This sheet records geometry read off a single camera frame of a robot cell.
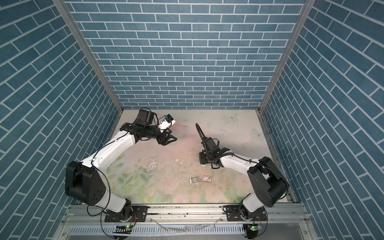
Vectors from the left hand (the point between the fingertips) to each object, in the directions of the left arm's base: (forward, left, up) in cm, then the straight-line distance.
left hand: (173, 134), depth 82 cm
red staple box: (-18, -19, -18) cm, 32 cm away
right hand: (-6, -15, -15) cm, 22 cm away
